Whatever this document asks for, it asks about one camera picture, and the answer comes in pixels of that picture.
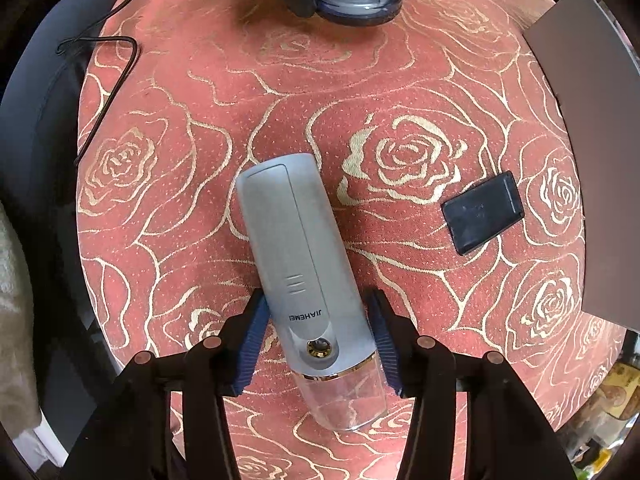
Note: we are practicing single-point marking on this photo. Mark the beige cloth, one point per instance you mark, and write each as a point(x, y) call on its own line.
point(15, 285)

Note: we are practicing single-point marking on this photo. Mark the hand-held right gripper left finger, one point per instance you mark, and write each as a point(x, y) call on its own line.
point(247, 350)

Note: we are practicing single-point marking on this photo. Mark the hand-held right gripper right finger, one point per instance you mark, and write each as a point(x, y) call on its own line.
point(390, 350)

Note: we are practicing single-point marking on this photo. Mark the red rose pattern tablecloth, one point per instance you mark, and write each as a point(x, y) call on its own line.
point(200, 110)

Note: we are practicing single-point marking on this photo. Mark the grey chair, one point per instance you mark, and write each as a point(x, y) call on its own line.
point(40, 125)

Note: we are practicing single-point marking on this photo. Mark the small black rectangular case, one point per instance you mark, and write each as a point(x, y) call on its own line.
point(482, 212)

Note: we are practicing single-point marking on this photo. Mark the wide yellow lid jar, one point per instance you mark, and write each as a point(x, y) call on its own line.
point(615, 385)

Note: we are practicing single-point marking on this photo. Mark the grey cardboard box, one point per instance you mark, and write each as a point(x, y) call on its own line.
point(600, 185)

